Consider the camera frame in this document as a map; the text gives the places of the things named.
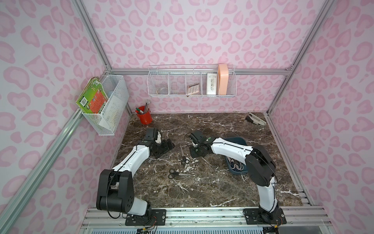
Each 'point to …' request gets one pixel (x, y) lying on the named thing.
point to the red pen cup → (145, 118)
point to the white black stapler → (252, 118)
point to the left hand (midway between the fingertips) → (171, 146)
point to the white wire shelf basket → (189, 81)
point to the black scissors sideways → (173, 174)
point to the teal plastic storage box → (239, 140)
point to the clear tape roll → (162, 90)
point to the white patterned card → (212, 82)
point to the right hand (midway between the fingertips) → (192, 153)
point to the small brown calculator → (193, 88)
